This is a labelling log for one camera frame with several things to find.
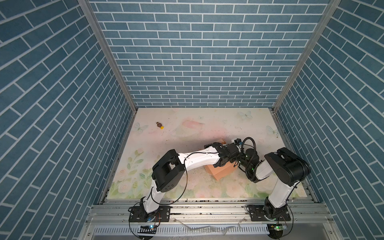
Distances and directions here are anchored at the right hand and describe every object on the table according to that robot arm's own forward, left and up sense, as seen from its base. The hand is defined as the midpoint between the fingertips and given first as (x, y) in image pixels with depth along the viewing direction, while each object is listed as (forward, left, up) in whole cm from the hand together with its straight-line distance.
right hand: (225, 145), depth 92 cm
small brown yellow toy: (+16, +47, -4) cm, 50 cm away
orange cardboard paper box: (-13, +1, -8) cm, 15 cm away
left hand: (-5, +12, +3) cm, 13 cm away
